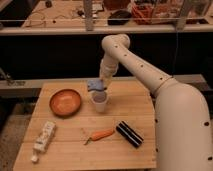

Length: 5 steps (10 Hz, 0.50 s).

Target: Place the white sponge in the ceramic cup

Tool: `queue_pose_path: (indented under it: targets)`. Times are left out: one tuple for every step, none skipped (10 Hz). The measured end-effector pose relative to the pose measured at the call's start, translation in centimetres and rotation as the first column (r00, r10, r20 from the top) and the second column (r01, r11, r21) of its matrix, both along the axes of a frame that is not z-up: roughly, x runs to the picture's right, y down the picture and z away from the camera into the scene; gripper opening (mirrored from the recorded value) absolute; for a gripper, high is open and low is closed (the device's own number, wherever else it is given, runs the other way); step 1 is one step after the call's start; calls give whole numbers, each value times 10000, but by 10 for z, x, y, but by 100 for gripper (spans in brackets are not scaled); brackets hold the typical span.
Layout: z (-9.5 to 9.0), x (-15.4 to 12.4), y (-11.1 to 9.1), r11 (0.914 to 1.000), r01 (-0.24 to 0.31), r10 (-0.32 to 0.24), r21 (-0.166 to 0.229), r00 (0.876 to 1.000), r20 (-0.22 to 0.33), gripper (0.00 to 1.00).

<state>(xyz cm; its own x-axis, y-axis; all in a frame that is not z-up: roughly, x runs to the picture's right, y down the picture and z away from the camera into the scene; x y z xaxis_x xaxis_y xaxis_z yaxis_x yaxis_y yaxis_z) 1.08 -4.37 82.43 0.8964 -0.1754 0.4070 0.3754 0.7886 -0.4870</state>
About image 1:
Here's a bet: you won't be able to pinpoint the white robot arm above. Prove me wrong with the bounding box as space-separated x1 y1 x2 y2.
99 34 213 171

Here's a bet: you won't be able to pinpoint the white ceramic cup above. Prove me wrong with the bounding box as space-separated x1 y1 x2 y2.
91 91 108 113

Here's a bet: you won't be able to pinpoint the orange wooden bowl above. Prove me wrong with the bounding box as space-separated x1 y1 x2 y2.
49 89 81 117

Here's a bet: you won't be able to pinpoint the orange toy carrot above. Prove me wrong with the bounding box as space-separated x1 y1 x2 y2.
85 129 114 145

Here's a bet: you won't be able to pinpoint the black striped rectangular block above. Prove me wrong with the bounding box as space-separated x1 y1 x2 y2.
116 121 144 148

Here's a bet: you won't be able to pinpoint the white tube bottle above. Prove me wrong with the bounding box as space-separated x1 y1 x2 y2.
31 121 56 163

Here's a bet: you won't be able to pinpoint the black bowl on shelf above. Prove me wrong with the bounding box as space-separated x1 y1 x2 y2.
107 10 131 25

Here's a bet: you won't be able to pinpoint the metal clamp at left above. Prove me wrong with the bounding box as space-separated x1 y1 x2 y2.
0 67 25 86

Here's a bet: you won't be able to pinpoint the orange crate on shelf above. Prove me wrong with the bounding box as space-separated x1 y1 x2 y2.
131 3 172 25

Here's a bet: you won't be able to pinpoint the grey metal post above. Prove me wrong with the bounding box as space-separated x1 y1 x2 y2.
83 0 93 31
175 0 193 31

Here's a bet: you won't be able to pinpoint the grey metal post right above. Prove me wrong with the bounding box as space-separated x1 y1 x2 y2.
175 0 193 31

